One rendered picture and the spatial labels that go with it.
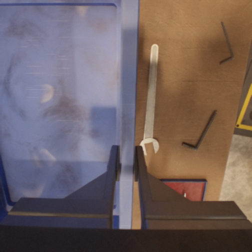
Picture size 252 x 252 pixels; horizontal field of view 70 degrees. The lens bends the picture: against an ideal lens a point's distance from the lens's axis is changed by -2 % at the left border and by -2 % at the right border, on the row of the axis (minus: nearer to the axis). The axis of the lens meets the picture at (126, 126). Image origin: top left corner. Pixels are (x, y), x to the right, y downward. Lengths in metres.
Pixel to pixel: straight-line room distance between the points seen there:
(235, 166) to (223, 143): 0.68
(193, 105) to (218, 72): 0.08
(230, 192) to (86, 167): 1.04
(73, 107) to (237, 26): 0.34
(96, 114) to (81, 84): 0.04
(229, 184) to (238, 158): 0.16
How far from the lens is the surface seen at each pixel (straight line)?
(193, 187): 0.49
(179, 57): 0.40
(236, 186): 1.22
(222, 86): 0.43
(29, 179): 0.31
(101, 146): 0.25
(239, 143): 1.09
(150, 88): 0.38
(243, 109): 0.65
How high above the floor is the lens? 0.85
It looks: 72 degrees down
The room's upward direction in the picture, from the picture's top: 179 degrees counter-clockwise
